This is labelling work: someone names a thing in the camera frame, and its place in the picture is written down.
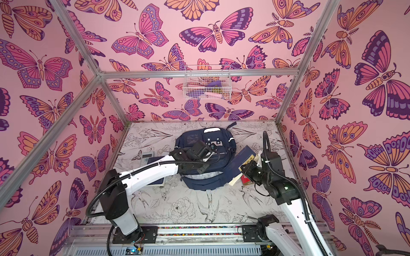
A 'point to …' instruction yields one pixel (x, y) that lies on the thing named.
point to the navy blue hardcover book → (243, 157)
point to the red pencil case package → (245, 180)
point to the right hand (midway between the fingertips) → (241, 165)
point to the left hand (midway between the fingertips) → (207, 160)
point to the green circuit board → (134, 250)
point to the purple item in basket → (214, 84)
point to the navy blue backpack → (224, 140)
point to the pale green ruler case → (145, 157)
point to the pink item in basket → (212, 95)
